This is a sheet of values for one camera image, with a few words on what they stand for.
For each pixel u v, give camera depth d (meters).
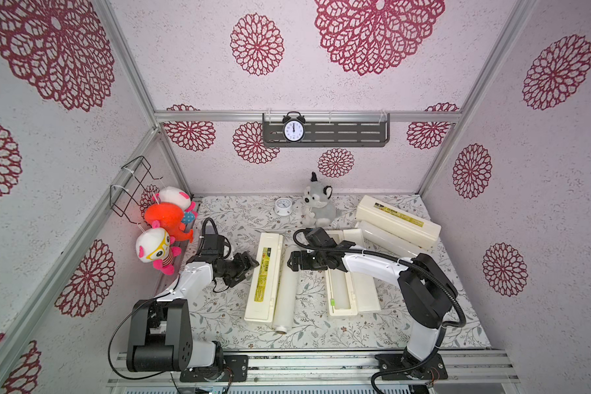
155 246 0.79
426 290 0.48
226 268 0.74
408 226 1.00
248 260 0.80
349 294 0.81
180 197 0.95
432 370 0.72
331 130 0.93
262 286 0.82
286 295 0.83
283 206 1.13
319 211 1.00
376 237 1.00
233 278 0.77
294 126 0.90
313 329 0.81
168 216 0.88
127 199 0.76
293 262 0.81
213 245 0.71
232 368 0.73
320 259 0.70
